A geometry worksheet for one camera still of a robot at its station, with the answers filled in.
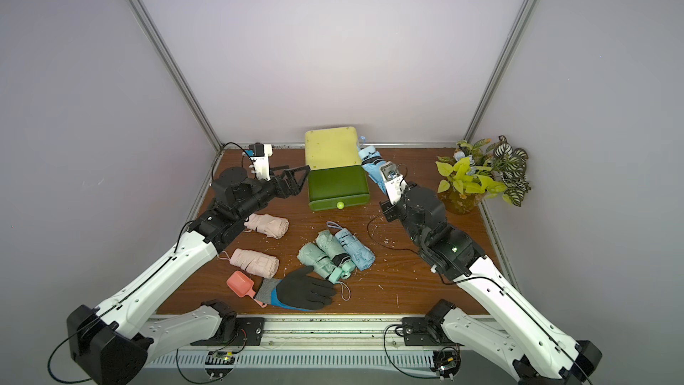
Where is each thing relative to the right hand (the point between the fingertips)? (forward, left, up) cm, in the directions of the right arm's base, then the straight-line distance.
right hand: (393, 175), depth 65 cm
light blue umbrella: (-9, +8, -30) cm, 33 cm away
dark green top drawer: (+8, +18, -17) cm, 26 cm away
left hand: (+3, +24, -1) cm, 24 cm away
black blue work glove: (-19, +26, -33) cm, 46 cm away
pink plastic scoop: (-19, +45, -32) cm, 58 cm away
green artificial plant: (+14, -31, -13) cm, 36 cm away
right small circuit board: (-36, -15, -36) cm, 53 cm away
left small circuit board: (-38, +47, -37) cm, 71 cm away
